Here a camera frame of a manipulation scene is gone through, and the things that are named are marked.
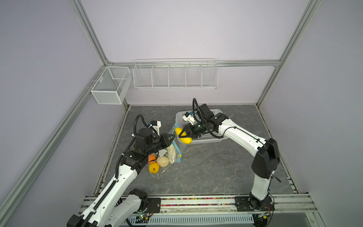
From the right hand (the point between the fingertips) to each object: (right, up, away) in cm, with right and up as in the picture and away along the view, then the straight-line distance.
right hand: (180, 138), depth 77 cm
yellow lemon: (-16, -18, +4) cm, 24 cm away
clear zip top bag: (-1, -5, +1) cm, 5 cm away
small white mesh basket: (-50, +34, +24) cm, 65 cm away
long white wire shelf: (+3, +43, +25) cm, 50 cm away
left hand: (-2, +1, -5) cm, 5 cm away
